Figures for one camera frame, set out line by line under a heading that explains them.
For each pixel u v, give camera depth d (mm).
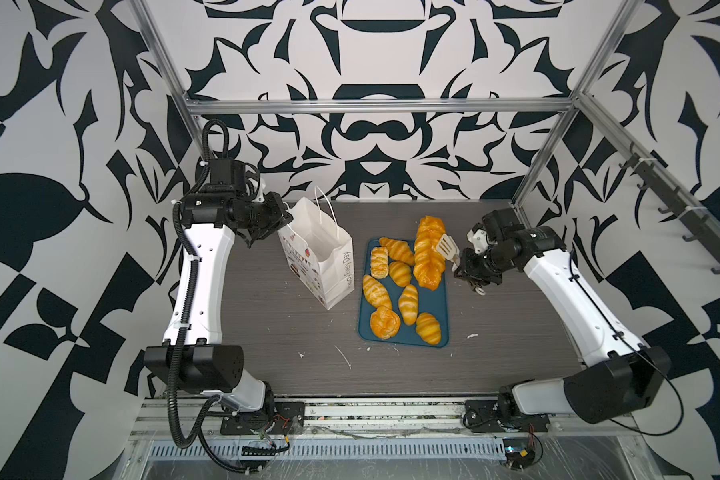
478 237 724
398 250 1007
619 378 393
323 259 718
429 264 871
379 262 983
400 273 953
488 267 642
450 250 830
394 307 909
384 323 850
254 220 589
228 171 538
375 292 914
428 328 846
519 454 709
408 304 892
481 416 743
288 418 727
